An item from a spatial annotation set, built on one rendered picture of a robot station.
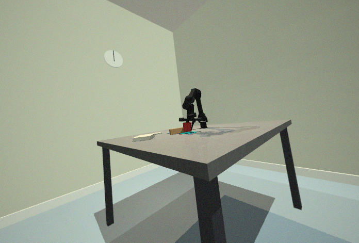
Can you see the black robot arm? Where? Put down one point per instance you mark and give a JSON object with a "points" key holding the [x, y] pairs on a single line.
{"points": [[195, 94]]}

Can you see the wooden plank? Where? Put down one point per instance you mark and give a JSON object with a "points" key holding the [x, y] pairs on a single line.
{"points": [[176, 130]]}

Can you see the cream flat rectangular block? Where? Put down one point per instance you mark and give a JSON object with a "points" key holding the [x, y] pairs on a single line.
{"points": [[144, 137]]}

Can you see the red translucent cup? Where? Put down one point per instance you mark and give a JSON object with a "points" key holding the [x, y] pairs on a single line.
{"points": [[187, 127]]}

